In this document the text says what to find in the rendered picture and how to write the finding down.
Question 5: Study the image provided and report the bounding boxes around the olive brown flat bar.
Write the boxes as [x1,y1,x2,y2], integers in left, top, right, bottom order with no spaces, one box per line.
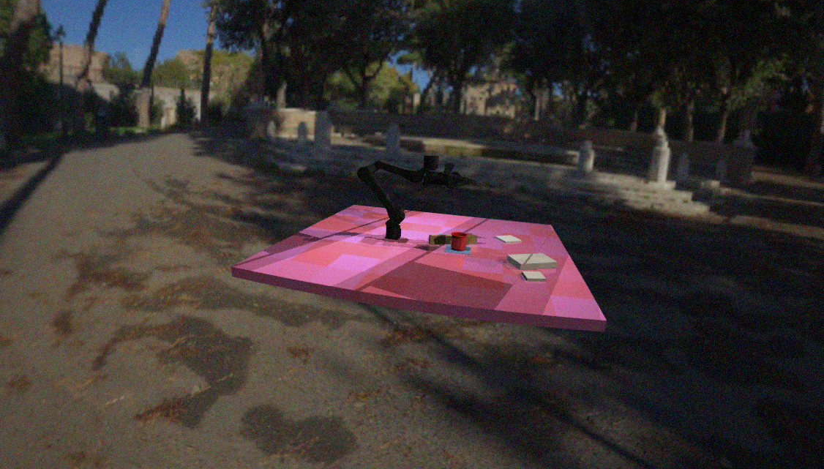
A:
[429,235,478,244]

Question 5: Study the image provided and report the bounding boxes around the beige square block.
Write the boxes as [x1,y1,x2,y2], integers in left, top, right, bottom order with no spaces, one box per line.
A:
[522,271,546,282]

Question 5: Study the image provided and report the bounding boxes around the white square block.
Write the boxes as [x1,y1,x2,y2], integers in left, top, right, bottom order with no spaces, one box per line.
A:
[495,235,522,243]

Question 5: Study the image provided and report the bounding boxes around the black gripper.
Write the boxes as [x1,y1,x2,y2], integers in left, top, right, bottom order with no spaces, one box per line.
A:
[436,171,472,189]

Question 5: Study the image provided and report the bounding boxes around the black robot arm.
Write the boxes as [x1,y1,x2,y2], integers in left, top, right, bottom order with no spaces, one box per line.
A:
[357,156,439,240]

